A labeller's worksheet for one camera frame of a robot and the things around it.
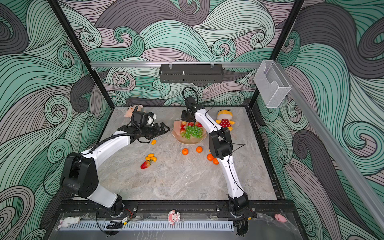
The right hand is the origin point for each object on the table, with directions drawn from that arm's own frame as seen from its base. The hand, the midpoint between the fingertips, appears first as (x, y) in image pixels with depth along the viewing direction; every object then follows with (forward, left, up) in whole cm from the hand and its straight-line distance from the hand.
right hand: (184, 117), depth 103 cm
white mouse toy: (-61, +53, -4) cm, 81 cm away
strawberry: (-9, +1, -4) cm, 10 cm away
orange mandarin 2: (-27, -16, -7) cm, 32 cm away
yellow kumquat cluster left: (-28, +22, -6) cm, 36 cm away
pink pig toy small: (-58, -48, -6) cm, 75 cm away
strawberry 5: (-32, +23, -6) cm, 40 cm away
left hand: (-17, +10, +8) cm, 22 cm away
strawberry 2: (-4, -10, -3) cm, 11 cm away
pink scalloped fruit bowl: (-10, +6, -4) cm, 12 cm away
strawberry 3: (-5, +1, -1) cm, 5 cm away
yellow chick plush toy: (+3, -29, -2) cm, 29 cm away
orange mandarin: (-22, -10, -7) cm, 25 cm away
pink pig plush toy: (+6, +40, +1) cm, 41 cm away
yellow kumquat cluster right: (-29, +18, -6) cm, 34 cm away
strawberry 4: (-3, -4, -3) cm, 6 cm away
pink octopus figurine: (-58, +3, -3) cm, 59 cm away
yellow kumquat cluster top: (-26, +21, -7) cm, 34 cm away
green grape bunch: (-9, -6, -4) cm, 12 cm away
